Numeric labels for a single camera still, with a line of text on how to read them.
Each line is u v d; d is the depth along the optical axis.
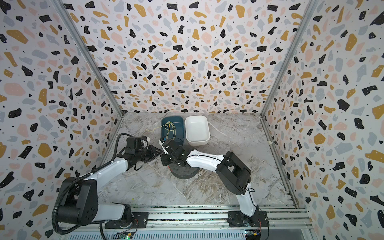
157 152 0.85
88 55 0.86
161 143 0.79
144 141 0.74
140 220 0.73
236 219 0.74
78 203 0.42
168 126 1.12
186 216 0.77
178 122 1.15
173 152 0.67
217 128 1.14
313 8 0.71
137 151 0.73
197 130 1.09
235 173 0.51
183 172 0.84
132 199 0.80
